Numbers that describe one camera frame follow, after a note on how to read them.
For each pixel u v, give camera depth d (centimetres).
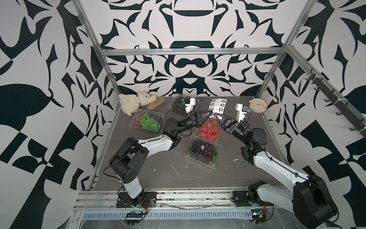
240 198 74
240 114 63
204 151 84
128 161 46
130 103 104
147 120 96
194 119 63
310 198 40
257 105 112
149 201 74
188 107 69
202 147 84
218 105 67
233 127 60
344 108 55
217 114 65
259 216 71
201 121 65
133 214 73
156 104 112
